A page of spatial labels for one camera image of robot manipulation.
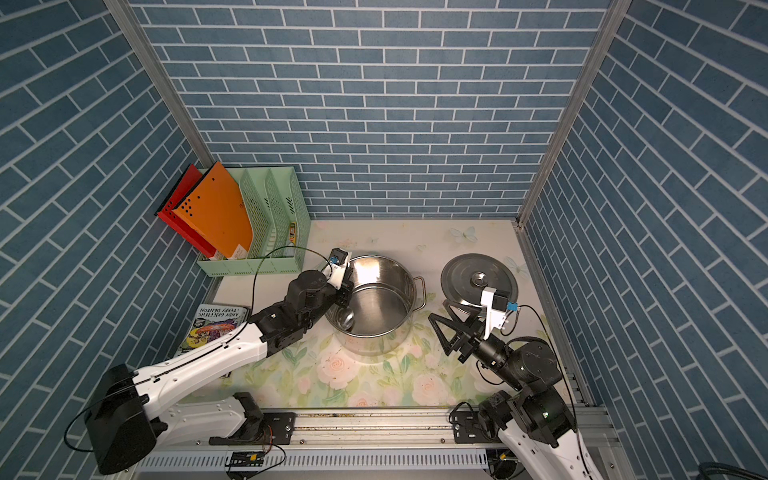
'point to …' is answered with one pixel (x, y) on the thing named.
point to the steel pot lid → (464, 276)
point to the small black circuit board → (246, 459)
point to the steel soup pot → (385, 295)
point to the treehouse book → (210, 322)
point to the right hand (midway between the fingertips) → (441, 315)
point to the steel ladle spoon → (345, 318)
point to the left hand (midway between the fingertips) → (359, 272)
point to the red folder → (166, 211)
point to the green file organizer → (280, 223)
